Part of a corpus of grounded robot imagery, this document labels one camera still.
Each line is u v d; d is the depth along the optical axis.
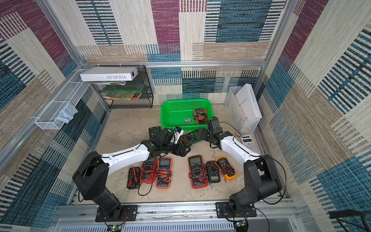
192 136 0.99
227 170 0.83
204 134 0.83
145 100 1.20
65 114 0.67
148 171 0.82
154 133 1.02
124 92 1.01
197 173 0.83
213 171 0.83
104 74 0.79
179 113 1.15
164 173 0.83
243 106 0.98
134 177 0.81
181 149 0.76
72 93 0.82
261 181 0.44
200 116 1.08
